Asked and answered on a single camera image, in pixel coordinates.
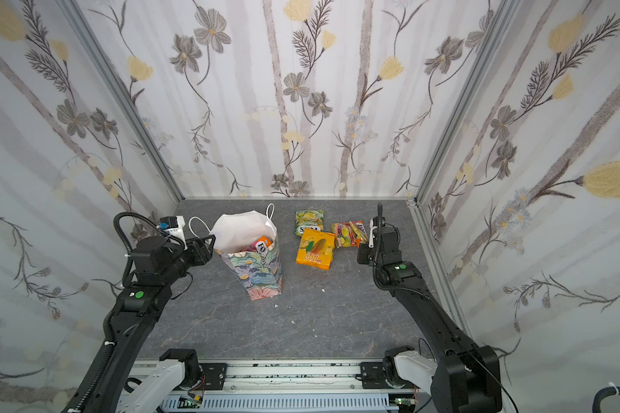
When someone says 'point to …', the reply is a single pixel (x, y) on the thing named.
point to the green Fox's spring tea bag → (312, 219)
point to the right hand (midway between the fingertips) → (363, 238)
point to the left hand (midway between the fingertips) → (204, 230)
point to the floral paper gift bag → (247, 242)
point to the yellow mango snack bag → (315, 249)
